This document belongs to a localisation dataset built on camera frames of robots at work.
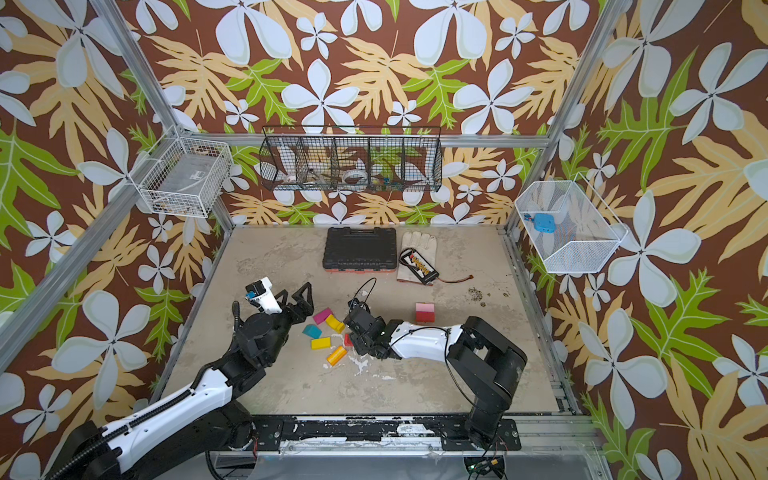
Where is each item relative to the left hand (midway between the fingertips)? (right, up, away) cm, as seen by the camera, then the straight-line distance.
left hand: (298, 285), depth 77 cm
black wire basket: (+12, +40, +21) cm, 47 cm away
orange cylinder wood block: (+9, -22, +9) cm, 25 cm away
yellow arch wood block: (+7, -14, +16) cm, 22 cm away
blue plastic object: (+69, +18, +9) cm, 72 cm away
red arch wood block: (+12, -18, +11) cm, 24 cm away
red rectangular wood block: (+36, -12, +17) cm, 42 cm away
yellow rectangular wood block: (+4, -19, +12) cm, 23 cm away
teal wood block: (+1, -16, +13) cm, 21 cm away
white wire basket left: (-36, +31, +9) cm, 48 cm away
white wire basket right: (+76, +14, 0) cm, 77 cm away
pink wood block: (+36, -9, +18) cm, 41 cm away
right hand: (+16, -16, +13) cm, 26 cm away
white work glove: (+39, +12, +37) cm, 55 cm away
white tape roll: (+13, +34, +22) cm, 43 cm away
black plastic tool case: (+13, +10, +34) cm, 38 cm away
